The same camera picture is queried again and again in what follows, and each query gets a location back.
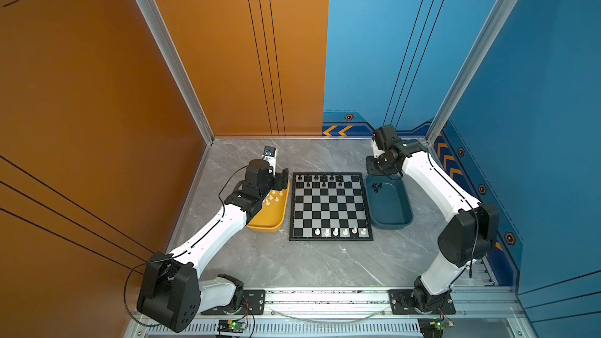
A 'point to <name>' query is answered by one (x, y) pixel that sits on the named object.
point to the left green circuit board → (232, 326)
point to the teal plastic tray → (390, 201)
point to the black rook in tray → (379, 185)
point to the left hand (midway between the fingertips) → (277, 165)
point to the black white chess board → (329, 206)
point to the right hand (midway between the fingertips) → (369, 169)
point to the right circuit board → (433, 327)
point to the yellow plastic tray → (271, 217)
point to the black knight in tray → (376, 190)
